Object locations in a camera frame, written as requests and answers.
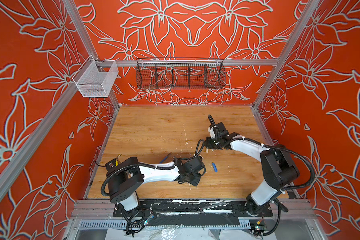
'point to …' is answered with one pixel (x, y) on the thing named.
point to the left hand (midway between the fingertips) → (199, 178)
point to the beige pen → (207, 150)
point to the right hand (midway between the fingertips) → (202, 143)
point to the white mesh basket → (92, 83)
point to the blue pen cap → (214, 167)
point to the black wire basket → (180, 73)
